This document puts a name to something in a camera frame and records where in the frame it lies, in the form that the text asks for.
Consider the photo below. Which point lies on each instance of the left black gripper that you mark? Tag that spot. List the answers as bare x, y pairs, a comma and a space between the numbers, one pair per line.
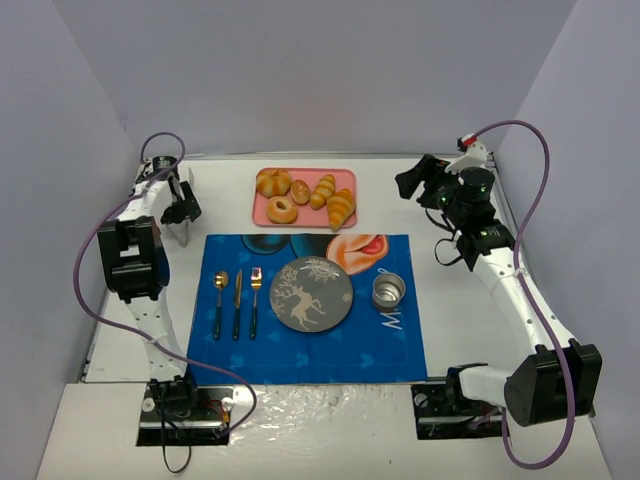
181, 211

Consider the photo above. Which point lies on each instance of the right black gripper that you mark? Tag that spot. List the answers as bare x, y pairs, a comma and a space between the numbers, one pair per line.
426, 181

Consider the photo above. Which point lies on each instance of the sugared ring donut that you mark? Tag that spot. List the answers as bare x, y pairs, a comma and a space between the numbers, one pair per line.
281, 210

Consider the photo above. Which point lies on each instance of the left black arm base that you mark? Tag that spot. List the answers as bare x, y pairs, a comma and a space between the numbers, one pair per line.
203, 424

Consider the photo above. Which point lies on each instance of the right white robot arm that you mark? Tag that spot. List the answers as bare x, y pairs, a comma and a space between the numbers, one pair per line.
557, 370

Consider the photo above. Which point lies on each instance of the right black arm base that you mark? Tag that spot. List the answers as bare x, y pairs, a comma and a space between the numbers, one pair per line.
450, 410

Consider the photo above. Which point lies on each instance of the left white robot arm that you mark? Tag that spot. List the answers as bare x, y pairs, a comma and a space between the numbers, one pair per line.
136, 268

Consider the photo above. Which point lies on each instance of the pink rectangular tray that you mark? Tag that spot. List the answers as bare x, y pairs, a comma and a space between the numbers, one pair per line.
307, 217

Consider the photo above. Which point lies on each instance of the large striped croissant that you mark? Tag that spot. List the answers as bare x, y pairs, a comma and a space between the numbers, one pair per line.
340, 206

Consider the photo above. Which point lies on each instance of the small striped croissant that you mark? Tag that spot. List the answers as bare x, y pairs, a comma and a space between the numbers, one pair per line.
324, 189

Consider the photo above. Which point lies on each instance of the round pumpkin-shaped bun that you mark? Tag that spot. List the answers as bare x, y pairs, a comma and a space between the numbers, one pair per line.
273, 182

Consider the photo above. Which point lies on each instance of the small sesame bun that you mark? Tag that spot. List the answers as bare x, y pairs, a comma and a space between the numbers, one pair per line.
300, 192

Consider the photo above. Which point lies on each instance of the silver metal cup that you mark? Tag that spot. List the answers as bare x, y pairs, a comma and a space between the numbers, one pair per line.
388, 291

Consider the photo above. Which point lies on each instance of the blue cartoon placemat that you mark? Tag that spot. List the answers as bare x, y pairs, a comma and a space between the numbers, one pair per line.
369, 346

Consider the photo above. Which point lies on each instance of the grey reindeer plate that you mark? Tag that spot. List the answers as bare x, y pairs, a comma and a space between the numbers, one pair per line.
311, 294

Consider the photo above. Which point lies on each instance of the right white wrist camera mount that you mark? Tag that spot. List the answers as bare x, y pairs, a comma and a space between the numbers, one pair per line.
473, 154

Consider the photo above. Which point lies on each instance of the gold spoon dark handle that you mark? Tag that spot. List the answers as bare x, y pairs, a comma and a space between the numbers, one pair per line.
220, 282

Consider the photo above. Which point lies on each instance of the gold knife dark handle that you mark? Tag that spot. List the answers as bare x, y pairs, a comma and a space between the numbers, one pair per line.
237, 305

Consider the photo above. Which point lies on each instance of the gold fork dark handle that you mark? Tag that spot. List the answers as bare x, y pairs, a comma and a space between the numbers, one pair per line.
256, 283

